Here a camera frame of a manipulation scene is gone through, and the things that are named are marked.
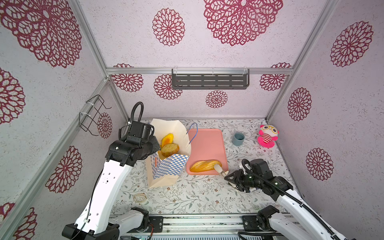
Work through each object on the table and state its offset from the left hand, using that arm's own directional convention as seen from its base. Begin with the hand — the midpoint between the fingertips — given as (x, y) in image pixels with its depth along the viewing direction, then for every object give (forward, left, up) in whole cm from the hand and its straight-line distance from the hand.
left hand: (155, 147), depth 70 cm
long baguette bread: (+2, -25, -23) cm, 34 cm away
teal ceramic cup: (+23, -50, -24) cm, 60 cm away
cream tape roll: (-14, +12, -28) cm, 34 cm away
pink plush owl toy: (+24, -70, -22) cm, 78 cm away
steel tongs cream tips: (-7, -34, -15) cm, 38 cm away
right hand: (-10, -34, -13) cm, 38 cm away
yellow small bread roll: (+16, -3, -15) cm, 22 cm away
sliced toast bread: (+9, -5, -14) cm, 17 cm away
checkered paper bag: (-7, -3, -9) cm, 12 cm away
